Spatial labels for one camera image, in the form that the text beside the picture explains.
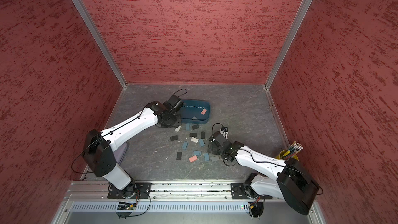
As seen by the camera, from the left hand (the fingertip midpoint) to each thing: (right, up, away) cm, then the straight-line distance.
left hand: (176, 124), depth 84 cm
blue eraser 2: (+14, -12, +6) cm, 20 cm away
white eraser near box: (-1, -5, +11) cm, 12 cm away
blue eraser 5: (+17, -19, +1) cm, 26 cm away
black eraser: (+10, -4, +14) cm, 17 cm away
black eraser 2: (-3, -10, +9) cm, 14 cm away
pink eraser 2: (+15, +5, +20) cm, 26 cm away
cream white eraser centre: (+9, -11, +8) cm, 17 cm away
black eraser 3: (+15, -9, +10) cm, 20 cm away
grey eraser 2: (+22, -19, +1) cm, 29 cm away
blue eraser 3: (+4, -13, +6) cm, 15 cm away
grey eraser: (+9, +2, +17) cm, 19 cm away
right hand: (+22, -15, +2) cm, 27 cm away
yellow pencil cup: (+58, -12, -10) cm, 60 cm away
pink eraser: (+9, -20, +2) cm, 22 cm away
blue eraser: (+5, -3, +13) cm, 14 cm away
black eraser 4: (+1, -18, +2) cm, 18 cm away
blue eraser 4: (+11, -16, +2) cm, 20 cm away
